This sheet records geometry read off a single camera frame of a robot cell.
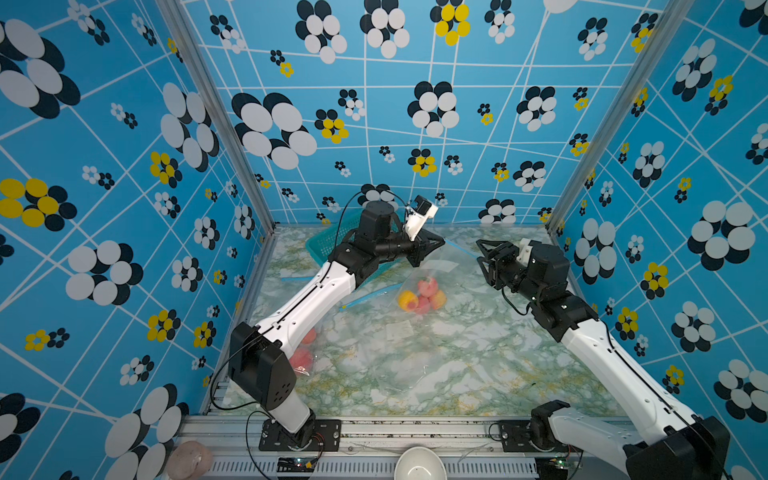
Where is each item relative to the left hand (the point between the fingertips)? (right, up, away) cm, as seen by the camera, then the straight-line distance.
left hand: (447, 238), depth 70 cm
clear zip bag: (+4, -15, +32) cm, 35 cm away
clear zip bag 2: (-21, -17, +32) cm, 42 cm away
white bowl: (-7, -52, -1) cm, 53 cm away
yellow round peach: (-8, -17, +17) cm, 26 cm away
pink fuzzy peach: (-2, -14, +19) cm, 23 cm away
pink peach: (-38, -29, +19) cm, 51 cm away
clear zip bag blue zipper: (-37, -32, +11) cm, 50 cm away
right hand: (+9, -2, +3) cm, 9 cm away
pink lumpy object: (-61, -52, 0) cm, 81 cm away
